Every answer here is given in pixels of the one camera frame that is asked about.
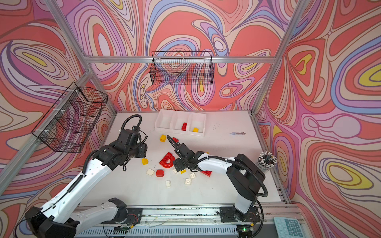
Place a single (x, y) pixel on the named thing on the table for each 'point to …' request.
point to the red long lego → (184, 127)
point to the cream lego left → (150, 171)
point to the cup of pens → (266, 160)
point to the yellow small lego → (195, 130)
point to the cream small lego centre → (174, 170)
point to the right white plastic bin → (197, 124)
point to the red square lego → (159, 173)
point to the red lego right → (207, 172)
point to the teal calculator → (288, 227)
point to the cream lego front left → (168, 184)
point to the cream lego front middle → (188, 181)
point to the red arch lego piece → (164, 160)
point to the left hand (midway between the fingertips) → (144, 147)
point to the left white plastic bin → (165, 121)
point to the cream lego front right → (192, 175)
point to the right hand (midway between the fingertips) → (183, 163)
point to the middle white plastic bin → (178, 118)
